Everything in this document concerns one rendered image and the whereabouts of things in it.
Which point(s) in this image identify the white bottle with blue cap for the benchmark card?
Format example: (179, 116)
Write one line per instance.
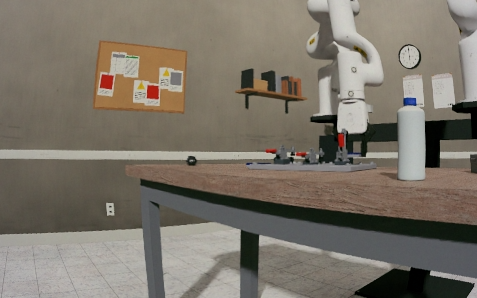
(411, 141)

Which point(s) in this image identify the blue rectangular block with slot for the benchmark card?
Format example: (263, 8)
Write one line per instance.
(355, 155)

